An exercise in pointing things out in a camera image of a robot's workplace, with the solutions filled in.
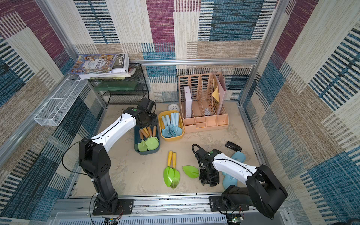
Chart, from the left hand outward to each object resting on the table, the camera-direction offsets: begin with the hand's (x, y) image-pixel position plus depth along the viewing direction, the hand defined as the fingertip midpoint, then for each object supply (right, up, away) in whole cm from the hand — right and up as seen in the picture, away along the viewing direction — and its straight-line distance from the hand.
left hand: (154, 121), depth 90 cm
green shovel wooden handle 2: (-9, -17, +4) cm, 20 cm away
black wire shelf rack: (-16, +20, +4) cm, 26 cm away
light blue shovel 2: (+6, -7, +8) cm, 12 cm away
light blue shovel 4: (+9, -7, +9) cm, 15 cm away
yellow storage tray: (+17, -3, +13) cm, 22 cm away
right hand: (+30, -35, -10) cm, 47 cm away
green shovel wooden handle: (-2, -15, +4) cm, 15 cm away
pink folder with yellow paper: (+42, +20, +1) cm, 46 cm away
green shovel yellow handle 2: (+14, -33, -9) cm, 37 cm away
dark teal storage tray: (-13, -12, +7) cm, 19 cm away
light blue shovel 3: (+11, -1, +13) cm, 17 cm away
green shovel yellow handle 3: (+24, -30, -5) cm, 39 cm away
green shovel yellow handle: (+10, -30, -8) cm, 32 cm away
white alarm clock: (+11, +11, +25) cm, 29 cm away
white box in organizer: (+22, +17, +7) cm, 29 cm away
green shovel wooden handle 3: (-8, -6, +9) cm, 13 cm away
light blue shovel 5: (+54, -22, +1) cm, 58 cm away
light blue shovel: (+15, -7, +11) cm, 20 cm away
